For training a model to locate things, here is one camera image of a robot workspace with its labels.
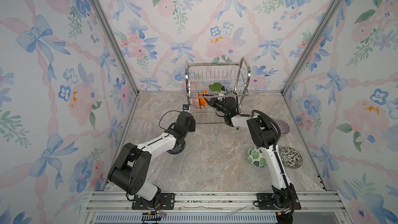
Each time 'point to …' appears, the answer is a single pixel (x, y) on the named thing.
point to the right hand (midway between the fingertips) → (202, 94)
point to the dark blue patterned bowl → (178, 149)
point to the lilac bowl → (284, 126)
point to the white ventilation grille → (187, 219)
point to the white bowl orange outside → (202, 101)
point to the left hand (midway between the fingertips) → (191, 118)
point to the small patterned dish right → (290, 157)
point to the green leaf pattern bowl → (256, 157)
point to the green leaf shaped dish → (216, 86)
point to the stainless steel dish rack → (205, 82)
